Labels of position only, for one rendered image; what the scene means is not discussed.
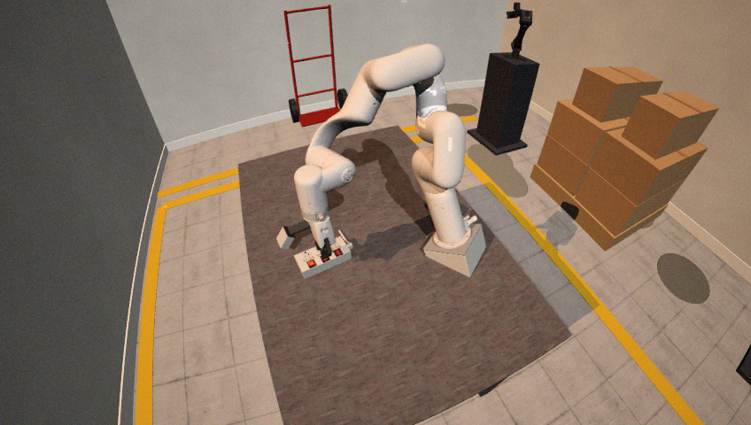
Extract cream power strip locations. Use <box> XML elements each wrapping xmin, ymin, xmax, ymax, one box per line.
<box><xmin>294</xmin><ymin>230</ymin><xmax>353</xmax><ymax>279</ymax></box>

